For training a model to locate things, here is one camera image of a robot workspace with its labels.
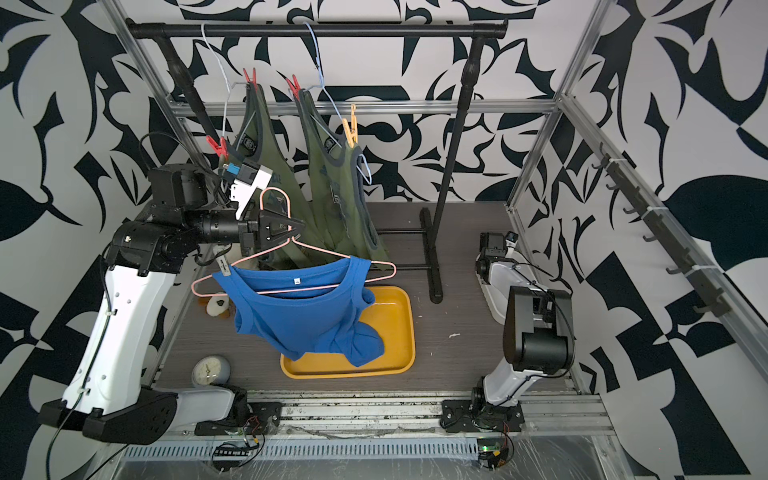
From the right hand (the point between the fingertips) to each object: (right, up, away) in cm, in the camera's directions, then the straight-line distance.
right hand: (500, 261), depth 95 cm
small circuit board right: (-11, -43, -24) cm, 50 cm away
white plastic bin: (-12, -3, -30) cm, 33 cm away
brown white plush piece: (-86, -13, -5) cm, 87 cm away
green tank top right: (-47, +19, -20) cm, 55 cm away
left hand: (-51, +10, -40) cm, 66 cm away
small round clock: (-81, -26, -17) cm, 87 cm away
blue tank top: (-53, -7, -30) cm, 61 cm away
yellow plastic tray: (-34, -16, -4) cm, 37 cm away
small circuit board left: (-72, -43, -25) cm, 88 cm away
